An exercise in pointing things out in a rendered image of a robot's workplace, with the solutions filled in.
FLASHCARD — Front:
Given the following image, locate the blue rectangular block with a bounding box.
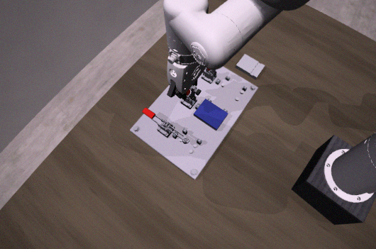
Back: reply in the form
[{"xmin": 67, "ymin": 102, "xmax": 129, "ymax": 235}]
[{"xmin": 194, "ymin": 99, "xmax": 228, "ymax": 131}]

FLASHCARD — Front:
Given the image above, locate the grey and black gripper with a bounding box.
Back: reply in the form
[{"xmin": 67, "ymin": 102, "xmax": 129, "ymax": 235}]
[{"xmin": 167, "ymin": 61, "xmax": 206, "ymax": 100}]

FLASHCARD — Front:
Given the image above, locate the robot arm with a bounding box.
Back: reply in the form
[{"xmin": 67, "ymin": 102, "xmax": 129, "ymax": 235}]
[{"xmin": 163, "ymin": 0, "xmax": 376, "ymax": 203}]

